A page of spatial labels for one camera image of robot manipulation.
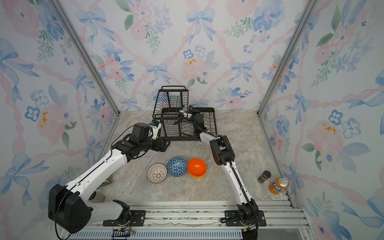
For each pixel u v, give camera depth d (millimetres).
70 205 386
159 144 715
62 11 704
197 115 924
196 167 856
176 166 883
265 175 781
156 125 716
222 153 716
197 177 832
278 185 748
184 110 970
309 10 695
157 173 878
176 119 947
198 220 750
